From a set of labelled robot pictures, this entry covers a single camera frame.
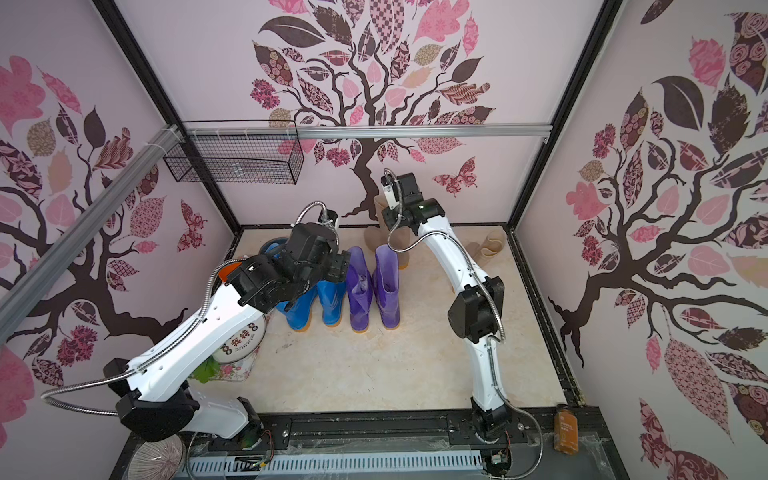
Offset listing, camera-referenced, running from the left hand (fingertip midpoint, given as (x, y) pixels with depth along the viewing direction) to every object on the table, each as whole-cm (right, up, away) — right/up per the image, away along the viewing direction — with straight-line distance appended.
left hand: (333, 257), depth 69 cm
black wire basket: (-37, +34, +26) cm, 56 cm away
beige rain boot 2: (+41, +2, +11) cm, 42 cm away
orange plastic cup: (-46, -5, +37) cm, 60 cm away
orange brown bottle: (+57, -42, +2) cm, 71 cm away
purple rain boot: (+12, -6, +10) cm, 17 cm away
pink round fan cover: (-41, -48, -1) cm, 63 cm away
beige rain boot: (+12, +6, +14) cm, 19 cm away
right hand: (+15, +15, +20) cm, 29 cm away
